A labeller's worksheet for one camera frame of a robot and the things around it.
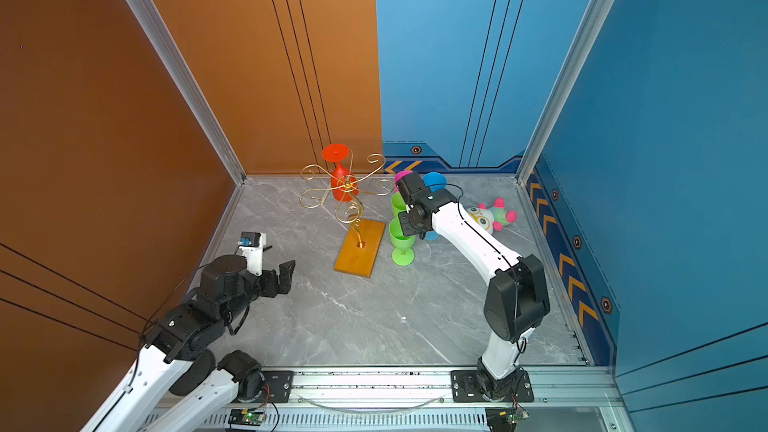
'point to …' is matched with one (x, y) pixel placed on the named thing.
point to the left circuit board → (246, 417)
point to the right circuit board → (504, 419)
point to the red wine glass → (344, 184)
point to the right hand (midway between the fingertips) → (411, 224)
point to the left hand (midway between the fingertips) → (278, 258)
